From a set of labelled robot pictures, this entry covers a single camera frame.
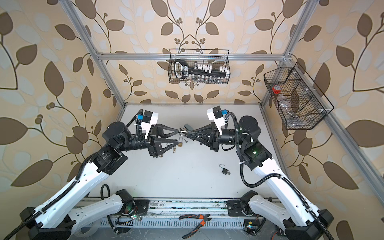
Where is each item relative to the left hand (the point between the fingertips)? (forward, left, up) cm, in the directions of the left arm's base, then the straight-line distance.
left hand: (177, 138), depth 51 cm
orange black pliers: (-19, -11, -41) cm, 46 cm away
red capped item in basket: (+43, -52, -12) cm, 69 cm away
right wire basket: (+27, -57, -7) cm, 64 cm away
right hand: (+1, -5, -1) cm, 5 cm away
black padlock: (+4, -23, -42) cm, 48 cm away
